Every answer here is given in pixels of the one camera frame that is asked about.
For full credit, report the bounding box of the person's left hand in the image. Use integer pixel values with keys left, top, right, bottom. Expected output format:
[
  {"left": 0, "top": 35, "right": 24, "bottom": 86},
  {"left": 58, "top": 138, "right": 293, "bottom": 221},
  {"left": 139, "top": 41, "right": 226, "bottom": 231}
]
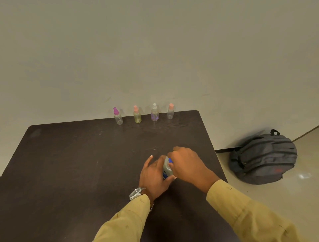
[{"left": 138, "top": 155, "right": 176, "bottom": 202}]

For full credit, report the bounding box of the person's left forearm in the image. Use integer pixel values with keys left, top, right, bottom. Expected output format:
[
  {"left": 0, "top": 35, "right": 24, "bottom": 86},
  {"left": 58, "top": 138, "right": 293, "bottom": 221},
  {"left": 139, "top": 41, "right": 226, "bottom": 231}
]
[{"left": 92, "top": 194, "right": 151, "bottom": 242}]

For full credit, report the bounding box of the grey backpack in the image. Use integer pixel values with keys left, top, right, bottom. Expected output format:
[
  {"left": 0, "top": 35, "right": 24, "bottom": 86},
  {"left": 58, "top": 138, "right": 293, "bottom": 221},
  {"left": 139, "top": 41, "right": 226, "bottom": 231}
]
[{"left": 229, "top": 129, "right": 298, "bottom": 185}]

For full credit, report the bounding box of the person's right hand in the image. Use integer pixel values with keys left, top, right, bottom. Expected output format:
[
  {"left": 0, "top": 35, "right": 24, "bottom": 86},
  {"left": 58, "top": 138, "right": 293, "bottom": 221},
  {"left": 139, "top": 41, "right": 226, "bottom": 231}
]
[{"left": 167, "top": 146, "right": 220, "bottom": 194}]

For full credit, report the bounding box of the large clear bottle blue label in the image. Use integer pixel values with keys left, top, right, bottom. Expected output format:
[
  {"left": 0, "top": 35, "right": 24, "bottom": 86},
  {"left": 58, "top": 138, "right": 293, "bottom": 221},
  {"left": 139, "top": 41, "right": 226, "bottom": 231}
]
[{"left": 162, "top": 156, "right": 174, "bottom": 181}]

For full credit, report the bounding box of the small bottle magenta cap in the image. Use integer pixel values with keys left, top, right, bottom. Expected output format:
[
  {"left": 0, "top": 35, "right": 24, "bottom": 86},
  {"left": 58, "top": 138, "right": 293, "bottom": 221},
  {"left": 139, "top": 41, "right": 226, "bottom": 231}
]
[{"left": 113, "top": 107, "right": 124, "bottom": 125}]

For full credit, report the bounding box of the yellow-green spray bottle orange cap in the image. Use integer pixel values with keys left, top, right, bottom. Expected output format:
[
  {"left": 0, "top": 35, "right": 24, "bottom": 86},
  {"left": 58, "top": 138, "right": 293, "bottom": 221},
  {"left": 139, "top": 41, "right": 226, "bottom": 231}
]
[{"left": 133, "top": 105, "right": 142, "bottom": 124}]

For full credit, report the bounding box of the person's right forearm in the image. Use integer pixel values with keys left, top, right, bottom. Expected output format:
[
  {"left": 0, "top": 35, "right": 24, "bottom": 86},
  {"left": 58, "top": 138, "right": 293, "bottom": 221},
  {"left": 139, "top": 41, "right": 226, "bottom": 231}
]
[{"left": 206, "top": 179, "right": 311, "bottom": 242}]

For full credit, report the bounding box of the silver wristwatch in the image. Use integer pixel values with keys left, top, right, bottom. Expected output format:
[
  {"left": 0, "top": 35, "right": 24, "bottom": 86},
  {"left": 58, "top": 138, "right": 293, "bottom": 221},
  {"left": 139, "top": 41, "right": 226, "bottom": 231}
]
[{"left": 129, "top": 187, "right": 146, "bottom": 201}]

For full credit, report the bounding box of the purple-tinted spray bottle white cap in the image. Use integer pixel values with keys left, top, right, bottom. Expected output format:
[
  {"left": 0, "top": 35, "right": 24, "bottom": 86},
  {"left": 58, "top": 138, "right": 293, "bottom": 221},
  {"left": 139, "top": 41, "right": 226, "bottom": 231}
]
[{"left": 151, "top": 103, "right": 160, "bottom": 122}]

